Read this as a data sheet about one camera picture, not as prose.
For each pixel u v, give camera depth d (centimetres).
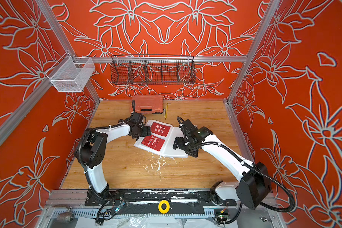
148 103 112
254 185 39
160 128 100
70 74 91
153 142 92
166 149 92
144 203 73
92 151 50
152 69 98
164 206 70
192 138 55
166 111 110
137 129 76
